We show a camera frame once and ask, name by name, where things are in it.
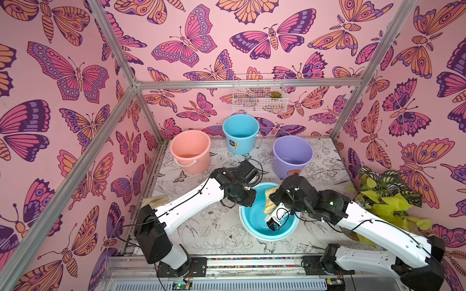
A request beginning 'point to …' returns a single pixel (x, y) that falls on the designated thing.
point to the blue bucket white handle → (253, 218)
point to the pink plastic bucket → (191, 149)
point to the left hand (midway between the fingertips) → (253, 200)
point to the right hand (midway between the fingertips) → (272, 187)
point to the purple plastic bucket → (290, 154)
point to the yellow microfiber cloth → (270, 205)
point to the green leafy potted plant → (387, 195)
